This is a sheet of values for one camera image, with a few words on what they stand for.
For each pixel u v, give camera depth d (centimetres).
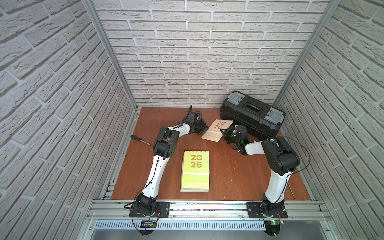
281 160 52
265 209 66
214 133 101
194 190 77
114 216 73
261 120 91
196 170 81
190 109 100
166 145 64
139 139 100
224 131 92
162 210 73
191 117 90
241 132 77
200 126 97
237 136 80
